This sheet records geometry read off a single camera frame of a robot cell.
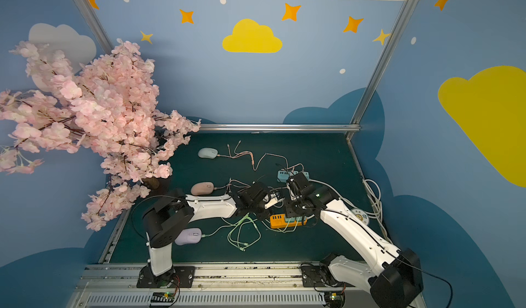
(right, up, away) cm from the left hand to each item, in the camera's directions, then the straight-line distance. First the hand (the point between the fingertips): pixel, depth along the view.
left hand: (273, 202), depth 91 cm
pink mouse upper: (-34, +6, +6) cm, 35 cm away
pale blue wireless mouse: (-35, +23, +20) cm, 47 cm away
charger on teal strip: (+16, +12, +5) cm, 21 cm away
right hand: (+8, +1, -11) cm, 13 cm away
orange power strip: (+2, -7, -5) cm, 9 cm away
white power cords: (+51, +3, +11) cm, 52 cm away
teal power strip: (+5, +11, +10) cm, 16 cm away
